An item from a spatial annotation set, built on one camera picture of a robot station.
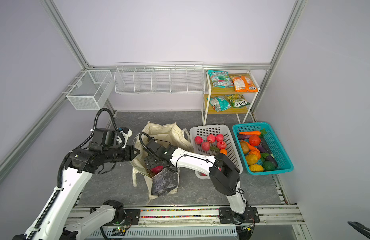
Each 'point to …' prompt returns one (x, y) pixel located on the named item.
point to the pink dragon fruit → (156, 169)
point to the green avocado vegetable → (268, 166)
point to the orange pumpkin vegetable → (255, 152)
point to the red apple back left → (198, 140)
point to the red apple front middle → (211, 138)
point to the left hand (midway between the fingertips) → (138, 154)
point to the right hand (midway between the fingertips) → (153, 160)
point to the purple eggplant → (262, 149)
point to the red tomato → (254, 140)
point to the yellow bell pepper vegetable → (251, 159)
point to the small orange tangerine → (223, 151)
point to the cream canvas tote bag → (174, 134)
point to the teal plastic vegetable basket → (284, 164)
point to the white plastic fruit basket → (203, 131)
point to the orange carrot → (252, 132)
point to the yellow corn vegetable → (256, 168)
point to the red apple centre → (221, 144)
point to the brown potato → (245, 147)
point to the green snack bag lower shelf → (237, 100)
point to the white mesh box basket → (92, 90)
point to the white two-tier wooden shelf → (228, 92)
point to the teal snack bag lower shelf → (219, 104)
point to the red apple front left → (206, 146)
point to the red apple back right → (219, 137)
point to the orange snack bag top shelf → (243, 84)
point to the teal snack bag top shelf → (220, 79)
